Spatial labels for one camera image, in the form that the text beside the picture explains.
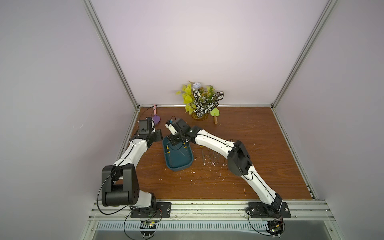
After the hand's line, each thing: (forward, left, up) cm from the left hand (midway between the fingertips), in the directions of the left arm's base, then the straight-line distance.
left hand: (158, 132), depth 91 cm
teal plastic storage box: (-13, -14, -7) cm, 20 cm away
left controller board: (-47, 0, -15) cm, 50 cm away
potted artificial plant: (+13, -25, +15) cm, 32 cm away
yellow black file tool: (-6, -5, -10) cm, 13 cm away
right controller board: (-46, -63, -12) cm, 79 cm away
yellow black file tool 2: (-10, -28, -11) cm, 32 cm away
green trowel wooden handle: (+27, -38, -11) cm, 48 cm away
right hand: (-2, -7, 0) cm, 7 cm away
